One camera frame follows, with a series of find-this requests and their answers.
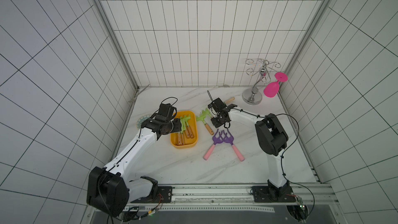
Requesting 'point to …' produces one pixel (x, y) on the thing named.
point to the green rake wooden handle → (180, 139)
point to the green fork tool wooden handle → (187, 130)
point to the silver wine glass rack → (252, 96)
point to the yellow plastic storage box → (189, 142)
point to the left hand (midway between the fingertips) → (175, 128)
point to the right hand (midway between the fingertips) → (212, 122)
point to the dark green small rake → (229, 100)
